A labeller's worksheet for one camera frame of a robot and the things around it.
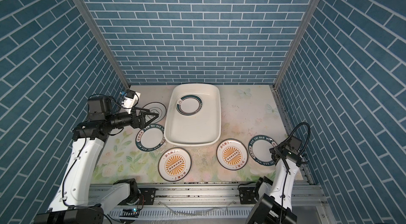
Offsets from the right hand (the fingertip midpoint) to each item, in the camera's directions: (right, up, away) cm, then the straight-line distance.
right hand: (277, 154), depth 81 cm
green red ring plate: (-50, +24, +28) cm, 62 cm away
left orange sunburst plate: (-54, -6, +1) cm, 54 cm away
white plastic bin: (-46, +17, +21) cm, 54 cm away
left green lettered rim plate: (-70, +5, +10) cm, 71 cm away
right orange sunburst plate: (-23, -2, +5) cm, 24 cm away
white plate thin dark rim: (-71, +23, +23) cm, 78 cm away
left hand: (-60, +22, -14) cm, 66 cm away
